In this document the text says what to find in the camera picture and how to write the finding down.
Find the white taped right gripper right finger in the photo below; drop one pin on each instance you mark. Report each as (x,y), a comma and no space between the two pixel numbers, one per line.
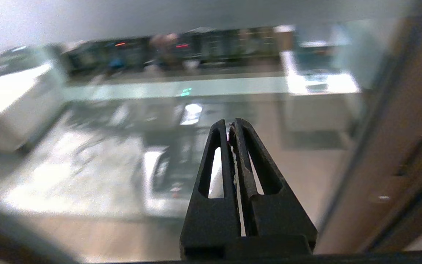
(280,216)

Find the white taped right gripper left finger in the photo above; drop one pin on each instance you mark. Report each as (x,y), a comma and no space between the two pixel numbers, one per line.
(214,220)

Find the brown framed sliding glass door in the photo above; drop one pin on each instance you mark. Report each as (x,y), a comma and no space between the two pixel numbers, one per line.
(398,110)

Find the brown framed fixed glass door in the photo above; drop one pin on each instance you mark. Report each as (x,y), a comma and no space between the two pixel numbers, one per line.
(13,238)

